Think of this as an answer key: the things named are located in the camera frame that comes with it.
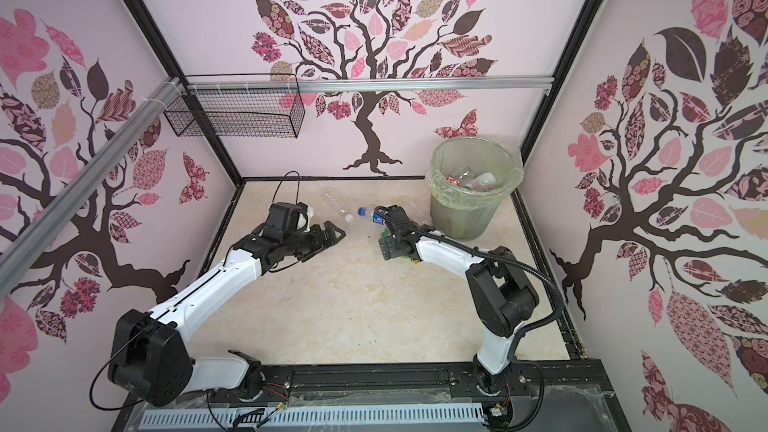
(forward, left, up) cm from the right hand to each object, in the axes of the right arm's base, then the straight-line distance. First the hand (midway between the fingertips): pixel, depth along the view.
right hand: (400, 237), depth 94 cm
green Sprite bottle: (-10, +4, +16) cm, 19 cm away
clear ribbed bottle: (+17, +23, -3) cm, 29 cm away
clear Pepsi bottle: (+15, +13, -5) cm, 21 cm away
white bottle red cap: (+16, -28, +8) cm, 33 cm away
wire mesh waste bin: (+3, -21, +3) cm, 22 cm away
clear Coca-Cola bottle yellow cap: (+19, -20, +7) cm, 28 cm away
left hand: (-8, +18, +9) cm, 22 cm away
